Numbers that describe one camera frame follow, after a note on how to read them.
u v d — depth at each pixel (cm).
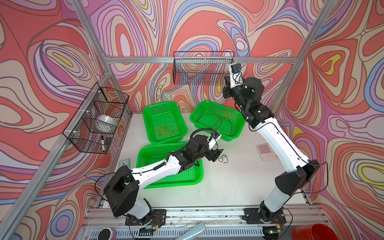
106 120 73
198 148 59
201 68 84
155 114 116
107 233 65
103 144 72
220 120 115
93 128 72
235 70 54
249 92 50
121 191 42
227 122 112
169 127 108
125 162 91
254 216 74
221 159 94
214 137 65
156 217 73
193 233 66
